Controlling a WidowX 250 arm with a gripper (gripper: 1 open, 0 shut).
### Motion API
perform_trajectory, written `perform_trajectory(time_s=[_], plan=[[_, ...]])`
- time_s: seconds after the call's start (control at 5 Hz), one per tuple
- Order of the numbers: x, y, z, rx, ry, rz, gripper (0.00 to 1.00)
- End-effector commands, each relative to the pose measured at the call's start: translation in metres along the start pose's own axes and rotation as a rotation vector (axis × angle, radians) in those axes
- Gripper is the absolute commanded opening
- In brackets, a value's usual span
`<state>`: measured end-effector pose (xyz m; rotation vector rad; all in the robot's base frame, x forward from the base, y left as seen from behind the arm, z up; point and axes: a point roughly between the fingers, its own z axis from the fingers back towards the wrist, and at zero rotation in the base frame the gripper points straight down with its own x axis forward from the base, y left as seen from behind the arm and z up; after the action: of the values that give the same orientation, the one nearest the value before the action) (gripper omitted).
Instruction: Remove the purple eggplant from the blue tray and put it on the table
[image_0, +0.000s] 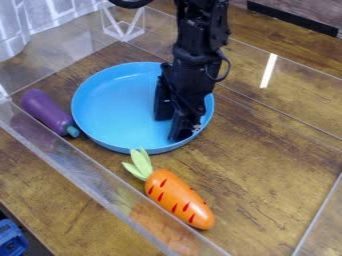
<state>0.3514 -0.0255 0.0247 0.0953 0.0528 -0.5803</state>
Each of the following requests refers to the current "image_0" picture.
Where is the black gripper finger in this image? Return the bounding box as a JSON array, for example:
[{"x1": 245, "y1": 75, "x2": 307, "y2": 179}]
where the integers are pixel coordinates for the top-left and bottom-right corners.
[
  {"x1": 154, "y1": 84, "x2": 174, "y2": 121},
  {"x1": 168, "y1": 105, "x2": 200, "y2": 142}
]

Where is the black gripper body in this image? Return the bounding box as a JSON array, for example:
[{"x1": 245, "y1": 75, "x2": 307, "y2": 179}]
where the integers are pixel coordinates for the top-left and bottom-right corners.
[{"x1": 156, "y1": 46, "x2": 225, "y2": 118}]

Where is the blue round tray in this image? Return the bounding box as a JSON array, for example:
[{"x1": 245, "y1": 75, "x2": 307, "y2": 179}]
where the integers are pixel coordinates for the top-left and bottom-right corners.
[{"x1": 71, "y1": 62, "x2": 215, "y2": 155}]

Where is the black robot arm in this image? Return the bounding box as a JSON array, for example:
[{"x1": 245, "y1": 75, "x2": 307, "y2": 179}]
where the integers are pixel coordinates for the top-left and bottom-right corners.
[{"x1": 154, "y1": 0, "x2": 231, "y2": 141}]

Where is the purple toy eggplant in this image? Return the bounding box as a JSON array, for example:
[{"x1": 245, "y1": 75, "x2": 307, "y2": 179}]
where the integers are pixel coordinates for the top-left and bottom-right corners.
[{"x1": 21, "y1": 89, "x2": 80, "y2": 138}]

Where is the orange toy carrot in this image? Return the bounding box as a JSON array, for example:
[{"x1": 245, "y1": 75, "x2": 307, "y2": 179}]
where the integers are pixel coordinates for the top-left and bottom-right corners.
[{"x1": 122, "y1": 149, "x2": 215, "y2": 230}]

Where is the black bar in background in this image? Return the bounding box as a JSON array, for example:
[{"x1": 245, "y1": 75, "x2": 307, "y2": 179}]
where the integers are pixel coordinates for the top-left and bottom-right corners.
[{"x1": 247, "y1": 0, "x2": 339, "y2": 38}]

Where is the white curtain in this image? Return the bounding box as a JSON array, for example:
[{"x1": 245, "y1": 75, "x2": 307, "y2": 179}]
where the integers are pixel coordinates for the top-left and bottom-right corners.
[{"x1": 0, "y1": 0, "x2": 114, "y2": 62}]

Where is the blue object at corner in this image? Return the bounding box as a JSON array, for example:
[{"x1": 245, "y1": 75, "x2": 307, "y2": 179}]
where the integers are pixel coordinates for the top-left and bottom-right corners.
[{"x1": 0, "y1": 219, "x2": 28, "y2": 256}]

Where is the clear acrylic enclosure wall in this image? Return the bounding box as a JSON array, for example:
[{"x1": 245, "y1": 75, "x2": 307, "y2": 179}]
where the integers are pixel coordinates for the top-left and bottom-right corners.
[{"x1": 0, "y1": 0, "x2": 342, "y2": 256}]

